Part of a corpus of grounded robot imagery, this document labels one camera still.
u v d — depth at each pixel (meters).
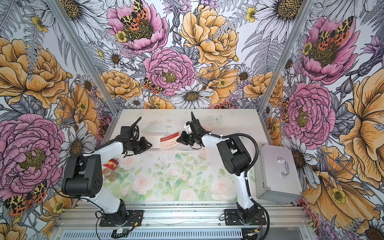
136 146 0.81
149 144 0.92
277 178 0.73
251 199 0.62
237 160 0.57
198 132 0.82
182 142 0.89
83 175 0.46
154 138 1.03
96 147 1.02
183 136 0.90
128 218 0.73
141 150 0.85
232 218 0.74
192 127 0.84
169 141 1.01
